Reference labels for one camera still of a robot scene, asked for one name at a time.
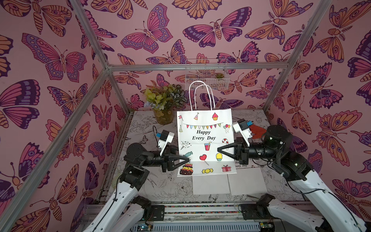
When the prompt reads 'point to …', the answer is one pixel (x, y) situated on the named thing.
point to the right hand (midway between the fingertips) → (220, 148)
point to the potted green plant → (164, 100)
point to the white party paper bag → (249, 179)
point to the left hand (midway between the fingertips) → (188, 160)
